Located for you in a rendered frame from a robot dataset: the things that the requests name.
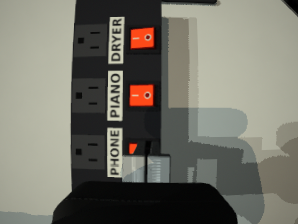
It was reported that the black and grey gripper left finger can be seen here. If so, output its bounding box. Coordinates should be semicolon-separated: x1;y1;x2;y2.
122;141;149;183

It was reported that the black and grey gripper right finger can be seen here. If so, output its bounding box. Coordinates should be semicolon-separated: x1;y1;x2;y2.
147;141;171;183

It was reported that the black power strip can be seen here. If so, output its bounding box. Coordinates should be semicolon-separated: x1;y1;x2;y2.
71;0;217;191

